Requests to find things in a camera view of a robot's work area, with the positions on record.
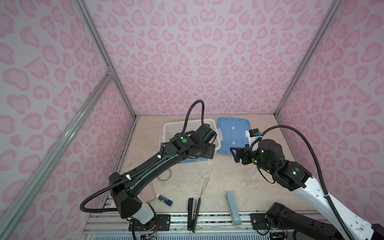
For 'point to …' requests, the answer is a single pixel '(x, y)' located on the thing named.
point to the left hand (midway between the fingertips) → (210, 148)
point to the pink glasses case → (148, 193)
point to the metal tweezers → (204, 186)
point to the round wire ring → (168, 178)
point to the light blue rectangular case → (232, 209)
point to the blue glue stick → (164, 199)
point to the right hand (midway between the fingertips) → (237, 147)
